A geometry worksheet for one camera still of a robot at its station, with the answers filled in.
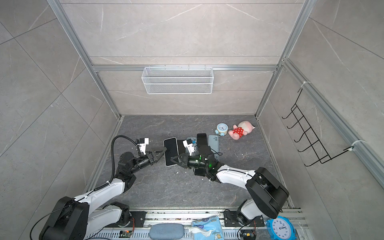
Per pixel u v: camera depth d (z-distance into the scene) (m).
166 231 0.68
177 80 1.01
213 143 1.04
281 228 0.69
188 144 0.73
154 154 0.70
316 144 0.62
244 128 1.04
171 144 0.76
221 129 1.07
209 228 0.66
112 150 0.64
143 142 0.74
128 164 0.64
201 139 1.08
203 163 0.66
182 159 0.70
